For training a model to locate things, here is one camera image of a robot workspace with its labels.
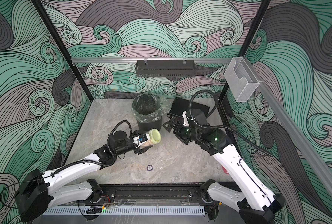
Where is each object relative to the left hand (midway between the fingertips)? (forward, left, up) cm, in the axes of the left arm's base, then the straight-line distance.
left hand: (148, 135), depth 76 cm
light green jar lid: (-2, -4, +3) cm, 5 cm away
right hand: (-4, -10, +11) cm, 15 cm away
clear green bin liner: (+28, +2, -9) cm, 30 cm away
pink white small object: (-12, -45, -19) cm, 51 cm away
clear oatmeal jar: (-6, 0, +2) cm, 6 cm away
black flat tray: (+17, -18, +6) cm, 25 cm away
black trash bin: (+18, +5, -17) cm, 25 cm away
